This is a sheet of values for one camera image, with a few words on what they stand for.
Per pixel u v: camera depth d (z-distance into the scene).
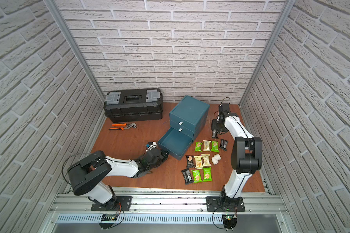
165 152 0.85
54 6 0.70
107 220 0.71
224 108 0.76
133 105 0.97
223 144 0.95
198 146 0.95
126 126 1.04
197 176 0.83
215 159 0.87
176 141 0.96
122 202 0.74
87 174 0.45
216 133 1.00
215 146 0.95
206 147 0.94
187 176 0.82
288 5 0.69
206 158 0.88
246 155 0.49
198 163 0.87
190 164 0.87
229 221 0.71
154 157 0.68
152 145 0.83
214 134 1.00
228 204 0.67
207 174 0.83
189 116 0.83
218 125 0.85
